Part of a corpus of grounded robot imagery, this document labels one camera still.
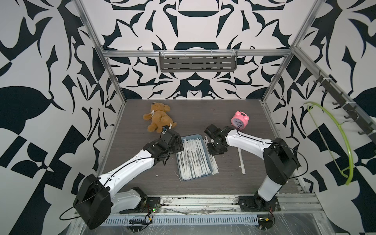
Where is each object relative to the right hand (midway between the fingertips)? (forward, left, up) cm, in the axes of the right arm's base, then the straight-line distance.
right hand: (212, 150), depth 89 cm
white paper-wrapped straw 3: (-9, +16, -2) cm, 18 cm away
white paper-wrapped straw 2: (-7, +18, -2) cm, 20 cm away
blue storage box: (-6, +11, -3) cm, 12 cm away
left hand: (+1, +21, +9) cm, 23 cm away
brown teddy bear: (+18, +32, +9) cm, 38 cm away
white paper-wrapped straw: (-6, -18, -4) cm, 19 cm away
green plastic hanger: (-23, -49, +22) cm, 58 cm away
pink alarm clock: (+19, -20, +4) cm, 27 cm away
